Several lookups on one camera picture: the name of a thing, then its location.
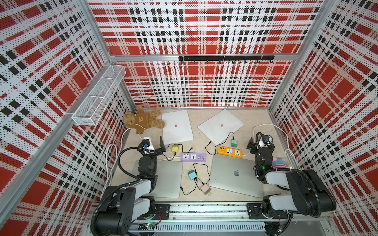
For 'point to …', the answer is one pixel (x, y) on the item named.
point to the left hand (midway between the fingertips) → (155, 137)
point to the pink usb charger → (205, 189)
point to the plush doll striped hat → (279, 163)
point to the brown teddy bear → (141, 120)
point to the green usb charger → (234, 143)
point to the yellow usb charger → (174, 149)
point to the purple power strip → (193, 157)
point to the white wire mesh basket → (91, 109)
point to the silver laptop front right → (236, 174)
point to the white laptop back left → (178, 128)
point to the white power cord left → (119, 161)
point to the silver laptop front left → (169, 178)
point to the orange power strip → (230, 151)
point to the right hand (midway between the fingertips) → (261, 138)
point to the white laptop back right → (221, 126)
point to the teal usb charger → (192, 174)
